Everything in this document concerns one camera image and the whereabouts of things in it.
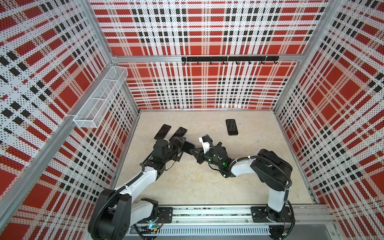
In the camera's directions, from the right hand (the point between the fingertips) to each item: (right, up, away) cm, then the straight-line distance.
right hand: (190, 151), depth 84 cm
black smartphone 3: (-2, +3, -1) cm, 4 cm away
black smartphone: (-21, +10, +22) cm, 32 cm away
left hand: (-2, +4, 0) cm, 4 cm away
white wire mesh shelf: (-61, +24, +7) cm, 66 cm away
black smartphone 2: (+30, +14, +29) cm, 44 cm away
